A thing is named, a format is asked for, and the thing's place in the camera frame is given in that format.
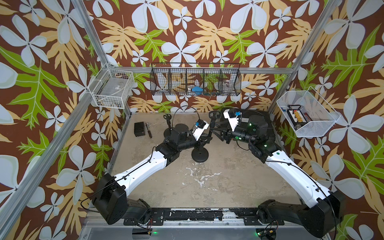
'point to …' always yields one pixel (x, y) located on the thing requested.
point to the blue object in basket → (197, 89)
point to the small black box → (139, 129)
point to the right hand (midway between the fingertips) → (213, 126)
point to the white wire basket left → (112, 87)
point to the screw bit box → (295, 115)
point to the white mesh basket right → (309, 114)
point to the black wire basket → (195, 79)
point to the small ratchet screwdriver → (148, 131)
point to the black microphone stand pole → (168, 117)
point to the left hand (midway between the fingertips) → (210, 134)
